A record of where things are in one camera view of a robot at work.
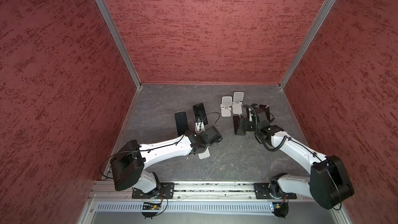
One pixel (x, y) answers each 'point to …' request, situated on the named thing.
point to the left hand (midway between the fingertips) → (203, 139)
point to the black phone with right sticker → (266, 109)
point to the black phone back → (199, 112)
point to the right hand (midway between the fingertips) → (245, 123)
